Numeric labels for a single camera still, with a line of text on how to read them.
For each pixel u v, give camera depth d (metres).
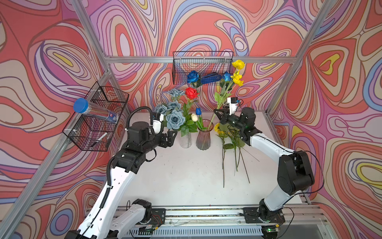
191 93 0.76
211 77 0.80
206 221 0.73
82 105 0.62
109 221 0.38
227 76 0.75
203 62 0.88
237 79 0.69
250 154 0.94
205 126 0.88
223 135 1.00
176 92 0.75
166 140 0.60
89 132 0.73
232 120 0.74
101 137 0.74
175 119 0.70
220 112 0.80
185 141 0.95
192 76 0.75
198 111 0.81
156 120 0.57
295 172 0.46
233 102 0.72
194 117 0.77
